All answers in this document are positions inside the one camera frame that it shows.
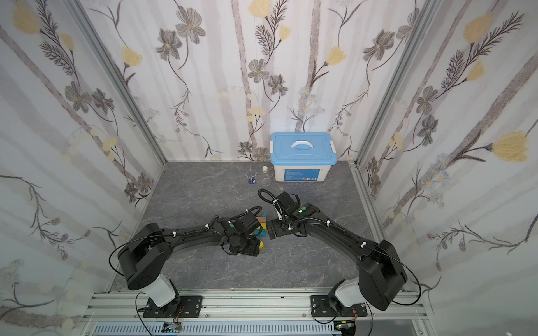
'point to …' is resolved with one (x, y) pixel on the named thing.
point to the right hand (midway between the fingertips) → (283, 224)
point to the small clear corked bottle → (265, 181)
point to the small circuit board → (170, 327)
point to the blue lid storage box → (302, 156)
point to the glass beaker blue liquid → (251, 174)
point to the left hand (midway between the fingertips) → (256, 250)
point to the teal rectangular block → (263, 233)
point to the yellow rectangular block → (264, 225)
